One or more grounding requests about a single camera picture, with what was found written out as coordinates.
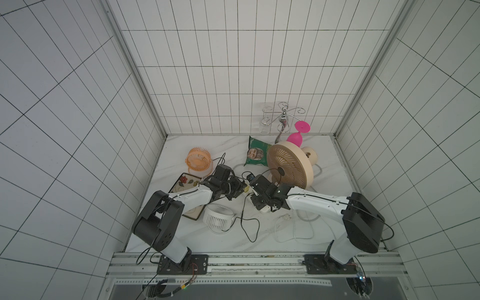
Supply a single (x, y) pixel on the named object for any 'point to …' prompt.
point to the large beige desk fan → (287, 163)
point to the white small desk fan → (218, 218)
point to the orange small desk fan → (199, 162)
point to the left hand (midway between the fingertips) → (243, 191)
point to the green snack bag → (257, 152)
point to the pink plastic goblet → (296, 139)
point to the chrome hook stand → (284, 125)
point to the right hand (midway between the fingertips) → (250, 199)
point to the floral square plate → (186, 181)
